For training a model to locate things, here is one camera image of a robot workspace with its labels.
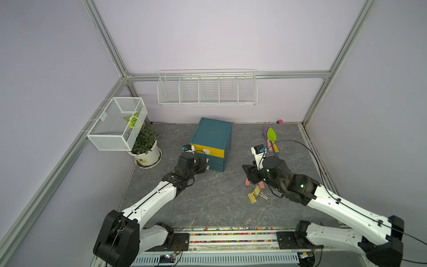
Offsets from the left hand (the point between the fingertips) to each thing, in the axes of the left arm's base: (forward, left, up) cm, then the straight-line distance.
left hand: (204, 161), depth 84 cm
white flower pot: (+9, +31, -7) cm, 33 cm away
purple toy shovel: (+27, -41, -12) cm, 51 cm away
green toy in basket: (+17, +34, +16) cm, 41 cm away
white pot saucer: (+7, +36, -12) cm, 39 cm away
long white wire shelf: (+45, -4, +14) cm, 47 cm away
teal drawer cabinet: (+9, -5, +8) cm, 13 cm away
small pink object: (+40, -57, -15) cm, 71 cm away
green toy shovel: (+25, -46, -13) cm, 54 cm away
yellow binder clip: (-12, -27, -12) cm, 32 cm away
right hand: (-9, -19, +10) cm, 24 cm away
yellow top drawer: (+3, -3, +6) cm, 7 cm away
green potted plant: (+13, +31, +5) cm, 34 cm away
